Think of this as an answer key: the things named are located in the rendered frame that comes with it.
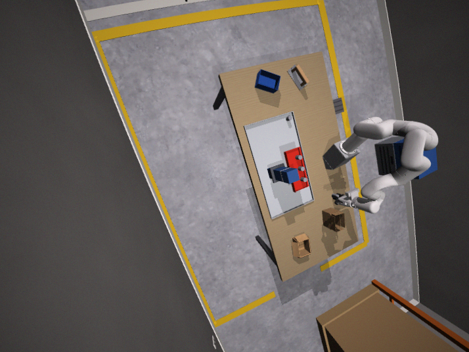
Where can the sanding float with wooden handle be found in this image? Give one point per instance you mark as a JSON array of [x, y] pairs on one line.
[[298, 76]]

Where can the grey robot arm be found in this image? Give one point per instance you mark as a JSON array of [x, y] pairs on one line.
[[415, 135]]

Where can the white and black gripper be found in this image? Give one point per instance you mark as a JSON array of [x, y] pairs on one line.
[[342, 200]]

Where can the blue open box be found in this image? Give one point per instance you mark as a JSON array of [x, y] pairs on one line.
[[267, 81]]

